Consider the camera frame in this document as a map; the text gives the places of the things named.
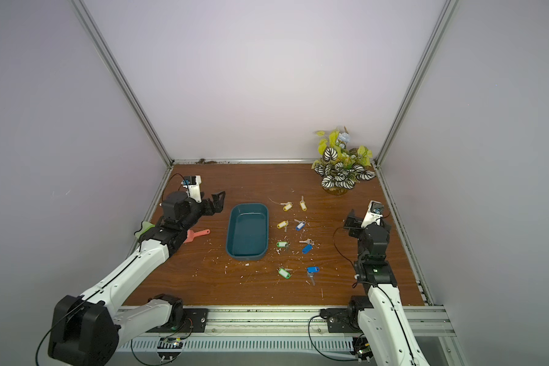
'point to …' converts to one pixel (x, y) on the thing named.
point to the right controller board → (361, 348)
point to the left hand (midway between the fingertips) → (218, 191)
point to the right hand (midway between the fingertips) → (369, 209)
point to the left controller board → (169, 348)
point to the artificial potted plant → (341, 167)
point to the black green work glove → (145, 226)
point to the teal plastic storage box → (247, 234)
